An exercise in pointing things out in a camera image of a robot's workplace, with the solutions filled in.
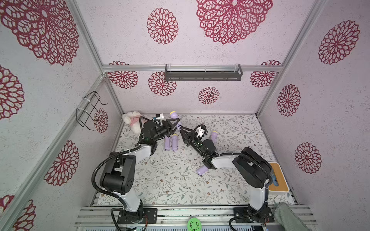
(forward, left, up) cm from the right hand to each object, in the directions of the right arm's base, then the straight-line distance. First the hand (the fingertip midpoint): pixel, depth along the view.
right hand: (179, 128), depth 78 cm
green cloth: (-38, -54, -25) cm, 71 cm away
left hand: (+6, 0, -1) cm, 7 cm away
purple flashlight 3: (+6, +5, -24) cm, 25 cm away
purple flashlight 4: (+13, -23, -24) cm, 36 cm away
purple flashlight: (+10, +3, 0) cm, 10 cm away
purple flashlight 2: (+6, +10, -24) cm, 27 cm away
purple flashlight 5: (-12, -14, -26) cm, 32 cm away
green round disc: (-41, -8, -21) cm, 47 cm away
